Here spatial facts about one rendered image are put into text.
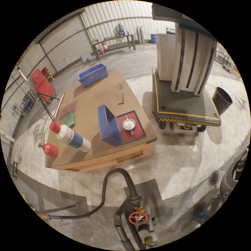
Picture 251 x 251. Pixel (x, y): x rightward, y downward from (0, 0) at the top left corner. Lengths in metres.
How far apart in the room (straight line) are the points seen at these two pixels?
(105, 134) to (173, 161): 0.72
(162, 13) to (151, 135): 0.58
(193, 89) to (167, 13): 0.73
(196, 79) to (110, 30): 7.49
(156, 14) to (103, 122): 0.54
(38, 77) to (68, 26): 6.21
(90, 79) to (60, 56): 8.16
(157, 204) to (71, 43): 8.96
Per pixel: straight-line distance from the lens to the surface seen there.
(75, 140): 0.36
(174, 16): 0.51
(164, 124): 0.82
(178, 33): 0.71
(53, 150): 0.61
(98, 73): 0.89
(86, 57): 5.73
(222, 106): 1.31
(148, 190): 0.84
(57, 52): 9.02
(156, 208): 0.92
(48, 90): 3.17
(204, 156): 1.08
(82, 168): 0.67
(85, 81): 0.89
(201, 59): 0.86
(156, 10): 0.50
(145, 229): 0.42
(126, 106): 0.49
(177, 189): 0.92
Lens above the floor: 0.83
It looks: 58 degrees down
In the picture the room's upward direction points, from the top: 22 degrees counter-clockwise
